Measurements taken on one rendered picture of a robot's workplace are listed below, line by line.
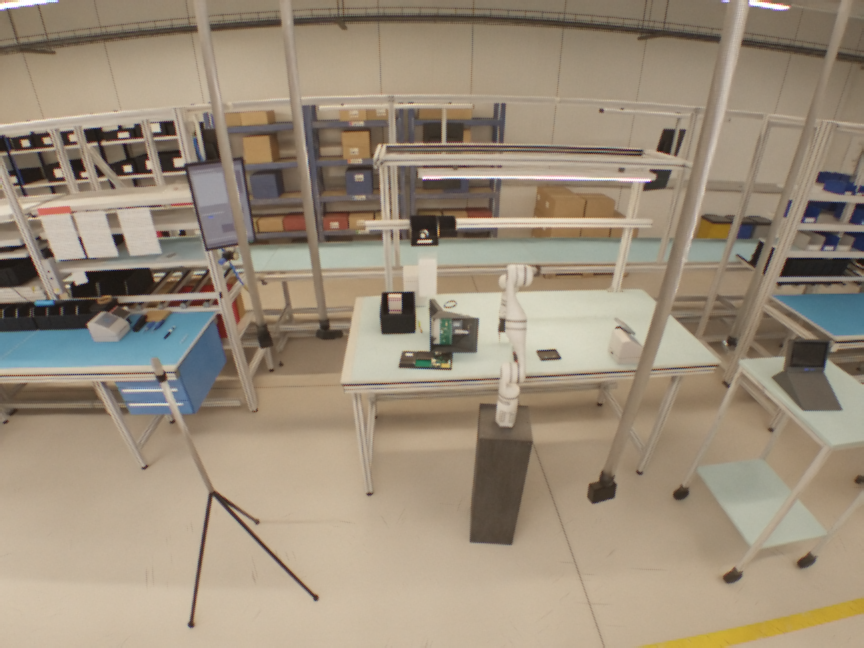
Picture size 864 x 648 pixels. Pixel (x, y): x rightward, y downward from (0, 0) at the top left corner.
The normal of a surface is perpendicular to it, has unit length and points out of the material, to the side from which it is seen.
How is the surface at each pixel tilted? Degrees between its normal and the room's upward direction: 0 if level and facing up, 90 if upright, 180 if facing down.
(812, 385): 24
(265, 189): 90
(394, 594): 0
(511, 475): 90
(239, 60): 90
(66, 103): 90
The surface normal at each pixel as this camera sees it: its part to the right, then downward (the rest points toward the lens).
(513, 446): -0.10, 0.51
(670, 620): 0.00, -0.86
